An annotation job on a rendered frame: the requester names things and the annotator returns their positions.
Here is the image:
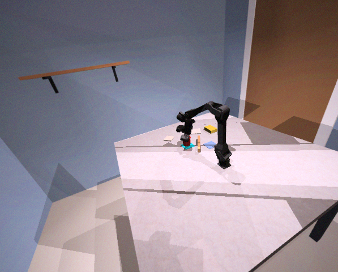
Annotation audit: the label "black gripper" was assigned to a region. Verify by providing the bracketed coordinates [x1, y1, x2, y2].
[180, 126, 193, 142]

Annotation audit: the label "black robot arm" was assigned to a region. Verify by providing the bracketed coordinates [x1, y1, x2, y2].
[177, 101, 232, 169]

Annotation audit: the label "yellow rectangular block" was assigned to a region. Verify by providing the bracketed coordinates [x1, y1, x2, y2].
[204, 125, 217, 134]

